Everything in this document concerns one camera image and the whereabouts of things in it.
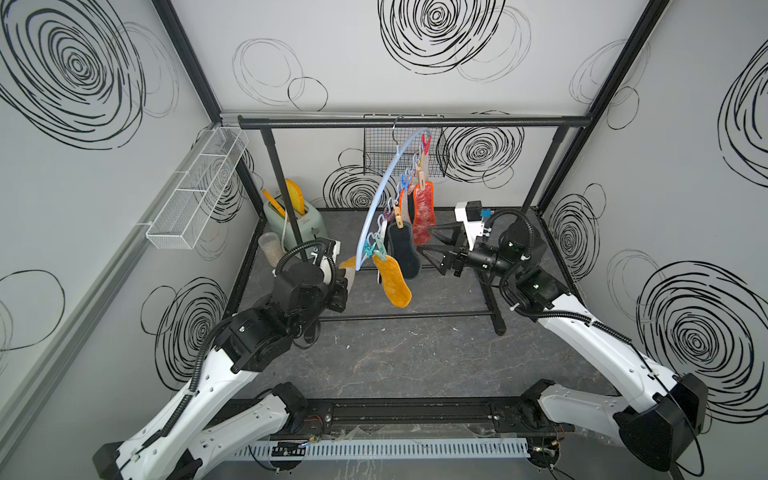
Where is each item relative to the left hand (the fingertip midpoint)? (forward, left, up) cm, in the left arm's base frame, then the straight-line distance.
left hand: (343, 271), depth 65 cm
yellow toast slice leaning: (+37, +30, -15) cm, 50 cm away
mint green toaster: (+27, +16, -16) cm, 36 cm away
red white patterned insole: (+20, -19, -1) cm, 28 cm away
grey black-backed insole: (+10, -13, -3) cm, 16 cm away
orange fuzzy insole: (+1, -11, -6) cm, 13 cm away
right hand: (+3, -18, +8) cm, 19 cm away
